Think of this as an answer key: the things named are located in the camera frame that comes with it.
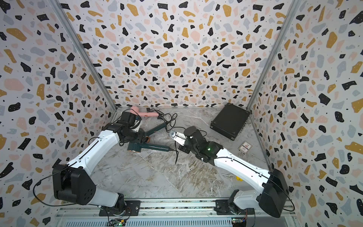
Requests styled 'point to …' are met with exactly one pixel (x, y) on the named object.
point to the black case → (230, 121)
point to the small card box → (245, 147)
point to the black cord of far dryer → (174, 117)
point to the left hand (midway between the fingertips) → (141, 137)
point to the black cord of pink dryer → (148, 109)
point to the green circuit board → (117, 222)
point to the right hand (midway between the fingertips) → (181, 135)
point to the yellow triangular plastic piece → (237, 178)
